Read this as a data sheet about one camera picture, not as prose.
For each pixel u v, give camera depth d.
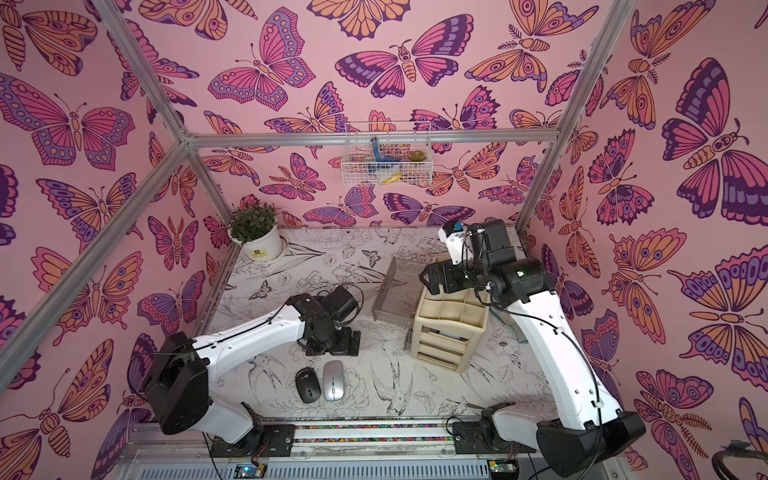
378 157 0.95
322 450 0.73
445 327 0.69
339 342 0.73
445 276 0.59
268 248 1.05
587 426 0.37
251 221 0.98
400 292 1.03
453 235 0.60
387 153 0.95
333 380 0.81
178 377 0.43
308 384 0.81
